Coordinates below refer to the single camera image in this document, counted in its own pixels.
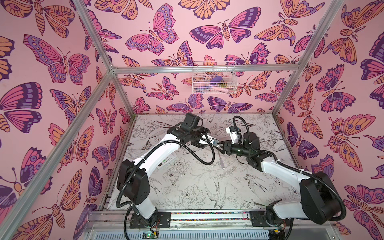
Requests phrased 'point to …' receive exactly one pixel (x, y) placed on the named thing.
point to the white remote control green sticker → (215, 142)
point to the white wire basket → (202, 72)
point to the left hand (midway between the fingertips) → (208, 132)
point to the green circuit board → (148, 235)
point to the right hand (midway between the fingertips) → (216, 143)
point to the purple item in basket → (217, 79)
